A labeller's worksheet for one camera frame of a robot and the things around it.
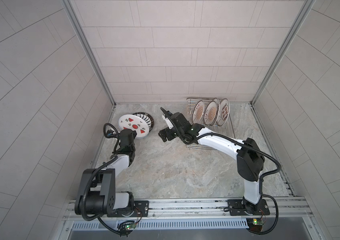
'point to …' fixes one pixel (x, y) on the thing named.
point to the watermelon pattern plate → (135, 123)
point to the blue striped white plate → (148, 118)
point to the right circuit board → (255, 225)
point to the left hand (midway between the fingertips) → (132, 125)
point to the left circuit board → (130, 226)
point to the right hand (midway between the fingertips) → (163, 131)
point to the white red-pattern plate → (210, 113)
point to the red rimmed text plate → (223, 111)
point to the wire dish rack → (191, 103)
